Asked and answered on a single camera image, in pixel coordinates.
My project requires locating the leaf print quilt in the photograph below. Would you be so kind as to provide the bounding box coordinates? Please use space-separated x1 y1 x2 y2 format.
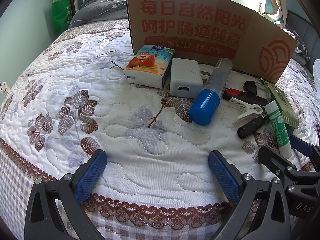
0 17 320 240

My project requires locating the white charger adapter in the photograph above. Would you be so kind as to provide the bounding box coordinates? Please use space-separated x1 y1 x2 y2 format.
169 58 213 98

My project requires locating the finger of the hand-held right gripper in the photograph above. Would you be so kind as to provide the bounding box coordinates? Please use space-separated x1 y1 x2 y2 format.
291 136 320 172
258 146 298 181

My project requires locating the bear print tissue pack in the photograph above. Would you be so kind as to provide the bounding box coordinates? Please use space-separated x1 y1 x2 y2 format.
123 44 175 89

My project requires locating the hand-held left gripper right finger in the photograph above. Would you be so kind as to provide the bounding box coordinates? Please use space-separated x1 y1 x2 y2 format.
208 150 292 240

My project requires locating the white round fan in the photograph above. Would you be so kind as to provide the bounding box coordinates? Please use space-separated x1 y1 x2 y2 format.
312 59 320 92

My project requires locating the black marker pen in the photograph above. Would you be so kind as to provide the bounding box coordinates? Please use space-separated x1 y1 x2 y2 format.
237 114 270 138

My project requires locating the white plastic clip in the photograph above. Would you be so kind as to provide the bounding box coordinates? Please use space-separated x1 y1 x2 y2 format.
229 97 265 124

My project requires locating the green and white tube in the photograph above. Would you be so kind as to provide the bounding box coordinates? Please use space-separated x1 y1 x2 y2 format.
264 100 293 161

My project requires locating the green wipes packet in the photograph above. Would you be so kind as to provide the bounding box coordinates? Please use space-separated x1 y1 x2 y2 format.
261 79 300 130

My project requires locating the blue capped grey tube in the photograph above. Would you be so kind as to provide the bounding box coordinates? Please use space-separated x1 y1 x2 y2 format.
189 57 233 126

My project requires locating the red printed cardboard box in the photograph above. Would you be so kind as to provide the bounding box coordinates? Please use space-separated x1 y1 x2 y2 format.
125 0 298 84

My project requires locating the green shopping bag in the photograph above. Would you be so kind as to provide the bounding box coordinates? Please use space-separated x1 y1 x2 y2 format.
52 0 75 37

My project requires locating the grey star print pillow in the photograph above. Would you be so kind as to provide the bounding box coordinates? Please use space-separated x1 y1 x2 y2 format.
69 0 129 28

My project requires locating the grey padded headboard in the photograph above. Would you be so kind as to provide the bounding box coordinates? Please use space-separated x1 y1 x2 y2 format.
285 10 320 65

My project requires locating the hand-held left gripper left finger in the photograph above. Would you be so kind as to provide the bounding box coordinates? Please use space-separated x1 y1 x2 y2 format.
24 149 108 240

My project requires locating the dark star print duvet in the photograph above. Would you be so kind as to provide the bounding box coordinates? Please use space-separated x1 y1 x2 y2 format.
296 42 309 60

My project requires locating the black oval case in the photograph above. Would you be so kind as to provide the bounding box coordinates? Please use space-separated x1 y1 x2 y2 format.
243 80 262 97

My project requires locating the black and red lighter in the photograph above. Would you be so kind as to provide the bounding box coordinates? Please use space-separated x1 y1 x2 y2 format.
222 88 269 107

